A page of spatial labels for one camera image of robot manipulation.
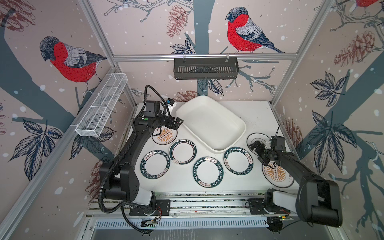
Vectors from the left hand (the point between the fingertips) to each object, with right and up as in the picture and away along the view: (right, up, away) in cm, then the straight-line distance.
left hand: (175, 117), depth 82 cm
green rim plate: (+3, -22, +11) cm, 25 cm away
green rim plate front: (+19, -32, +3) cm, 38 cm away
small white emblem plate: (+56, -16, +16) cm, 61 cm away
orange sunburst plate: (-10, -13, +19) cm, 25 cm away
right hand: (+47, -21, +7) cm, 52 cm away
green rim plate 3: (+38, -28, +9) cm, 48 cm away
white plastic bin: (+22, -4, +25) cm, 34 cm away
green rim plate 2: (-13, -29, +6) cm, 32 cm away
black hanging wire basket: (+21, +35, +25) cm, 47 cm away
